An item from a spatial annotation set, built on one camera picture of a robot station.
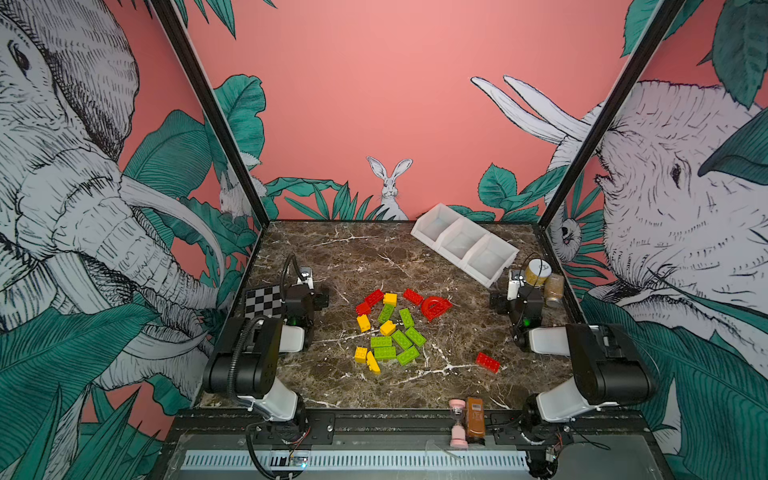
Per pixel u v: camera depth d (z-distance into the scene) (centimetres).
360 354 84
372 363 83
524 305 73
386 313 93
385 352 86
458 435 73
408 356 86
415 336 90
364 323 90
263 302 93
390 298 98
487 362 84
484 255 111
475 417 73
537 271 101
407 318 94
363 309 95
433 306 96
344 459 70
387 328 90
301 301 72
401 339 89
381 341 88
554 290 96
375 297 98
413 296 98
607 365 46
